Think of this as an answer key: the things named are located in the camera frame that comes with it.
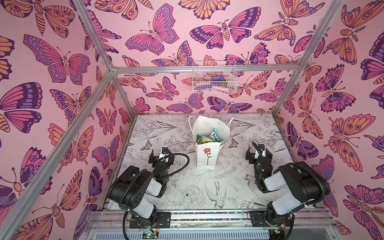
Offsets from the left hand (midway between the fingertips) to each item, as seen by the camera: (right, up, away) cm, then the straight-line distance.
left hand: (161, 149), depth 89 cm
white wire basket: (+33, +45, +6) cm, 56 cm away
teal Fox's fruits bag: (+31, +8, -3) cm, 33 cm away
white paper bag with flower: (+29, +8, +1) cm, 30 cm away
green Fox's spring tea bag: (+25, +6, -5) cm, 26 cm away
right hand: (+59, +1, +1) cm, 59 cm away
